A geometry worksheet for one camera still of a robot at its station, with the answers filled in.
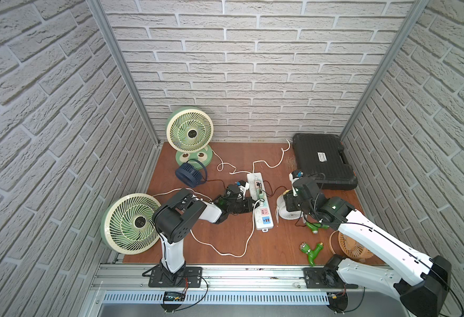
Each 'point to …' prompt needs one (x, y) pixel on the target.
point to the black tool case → (322, 157)
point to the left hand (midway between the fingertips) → (254, 198)
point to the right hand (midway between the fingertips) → (289, 196)
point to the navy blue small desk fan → (190, 175)
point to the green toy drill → (305, 247)
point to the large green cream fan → (127, 225)
